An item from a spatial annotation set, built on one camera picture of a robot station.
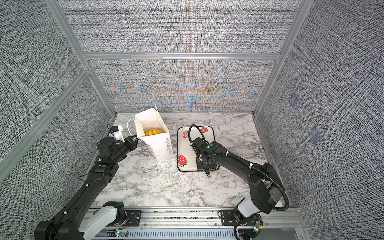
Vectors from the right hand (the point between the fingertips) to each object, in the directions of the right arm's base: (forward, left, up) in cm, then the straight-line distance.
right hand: (203, 165), depth 84 cm
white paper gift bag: (+13, +28, +16) cm, 35 cm away
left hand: (+10, +33, +16) cm, 38 cm away
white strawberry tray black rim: (+9, +10, -6) cm, 15 cm away
